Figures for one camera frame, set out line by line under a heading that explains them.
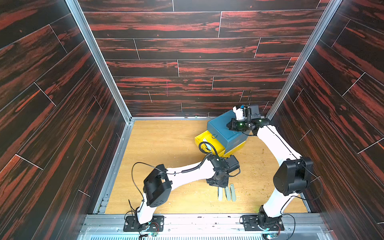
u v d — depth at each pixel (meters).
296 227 0.69
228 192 0.84
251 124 0.63
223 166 0.57
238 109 0.78
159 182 0.50
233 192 0.84
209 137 0.95
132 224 0.71
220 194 0.83
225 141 0.80
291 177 0.47
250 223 0.73
